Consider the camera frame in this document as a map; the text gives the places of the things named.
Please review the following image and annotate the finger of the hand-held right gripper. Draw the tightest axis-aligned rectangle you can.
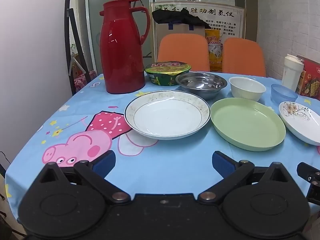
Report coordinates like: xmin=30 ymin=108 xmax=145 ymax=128
xmin=297 ymin=162 xmax=320 ymax=205

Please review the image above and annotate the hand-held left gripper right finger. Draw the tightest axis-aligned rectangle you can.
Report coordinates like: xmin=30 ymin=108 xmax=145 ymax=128
xmin=197 ymin=151 xmax=304 ymax=204

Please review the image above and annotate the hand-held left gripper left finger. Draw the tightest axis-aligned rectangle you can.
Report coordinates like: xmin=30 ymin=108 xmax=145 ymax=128
xmin=26 ymin=150 xmax=131 ymax=204

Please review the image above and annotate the blue plastic bowl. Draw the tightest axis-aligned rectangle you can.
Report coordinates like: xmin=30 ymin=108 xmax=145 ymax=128
xmin=271 ymin=84 xmax=298 ymax=103

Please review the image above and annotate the green plastic plate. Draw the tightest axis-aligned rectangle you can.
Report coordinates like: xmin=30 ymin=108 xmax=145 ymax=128
xmin=210 ymin=97 xmax=287 ymax=152

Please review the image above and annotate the white plate with flower print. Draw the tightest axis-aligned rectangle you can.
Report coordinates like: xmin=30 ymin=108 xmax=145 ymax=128
xmin=279 ymin=101 xmax=320 ymax=146

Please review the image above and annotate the blue cartoon tablecloth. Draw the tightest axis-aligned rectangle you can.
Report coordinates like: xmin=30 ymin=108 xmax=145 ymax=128
xmin=5 ymin=71 xmax=320 ymax=233

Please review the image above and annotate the white plate with patterned rim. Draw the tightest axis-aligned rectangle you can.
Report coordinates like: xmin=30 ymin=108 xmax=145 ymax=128
xmin=124 ymin=90 xmax=211 ymax=140

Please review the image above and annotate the white ceramic bowl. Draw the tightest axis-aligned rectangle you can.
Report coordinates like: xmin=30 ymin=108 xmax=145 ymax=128
xmin=229 ymin=76 xmax=267 ymax=102

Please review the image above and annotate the stainless steel bowl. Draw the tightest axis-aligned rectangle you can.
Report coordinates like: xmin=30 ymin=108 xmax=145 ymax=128
xmin=175 ymin=72 xmax=228 ymax=100

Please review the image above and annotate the red cracker box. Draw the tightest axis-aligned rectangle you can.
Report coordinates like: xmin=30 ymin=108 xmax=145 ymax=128
xmin=295 ymin=55 xmax=320 ymax=97

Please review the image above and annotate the white tumbler with lid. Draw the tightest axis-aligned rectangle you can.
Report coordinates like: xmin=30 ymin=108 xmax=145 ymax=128
xmin=282 ymin=54 xmax=305 ymax=92

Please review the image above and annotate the green instant noodle bowl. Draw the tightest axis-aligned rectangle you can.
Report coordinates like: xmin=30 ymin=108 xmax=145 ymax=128
xmin=144 ymin=61 xmax=192 ymax=86

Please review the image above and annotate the orange chair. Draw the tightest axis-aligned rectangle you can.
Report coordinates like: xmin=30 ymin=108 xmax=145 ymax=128
xmin=222 ymin=38 xmax=267 ymax=78
xmin=157 ymin=33 xmax=210 ymax=72

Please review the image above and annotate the red thermos jug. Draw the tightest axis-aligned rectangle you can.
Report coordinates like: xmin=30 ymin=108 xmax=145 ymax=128
xmin=99 ymin=0 xmax=151 ymax=95

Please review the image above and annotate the yellow snack packet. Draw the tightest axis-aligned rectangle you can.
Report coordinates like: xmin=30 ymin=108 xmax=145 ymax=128
xmin=205 ymin=29 xmax=225 ymax=72

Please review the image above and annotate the black metal stand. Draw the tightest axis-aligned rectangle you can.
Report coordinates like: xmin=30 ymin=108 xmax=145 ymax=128
xmin=64 ymin=0 xmax=95 ymax=96

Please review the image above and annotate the brown paper bag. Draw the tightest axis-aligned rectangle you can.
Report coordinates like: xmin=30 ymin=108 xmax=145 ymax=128
xmin=156 ymin=22 xmax=206 ymax=55

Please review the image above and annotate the framed wall poster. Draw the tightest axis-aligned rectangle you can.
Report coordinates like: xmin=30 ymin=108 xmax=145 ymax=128
xmin=149 ymin=2 xmax=247 ymax=41

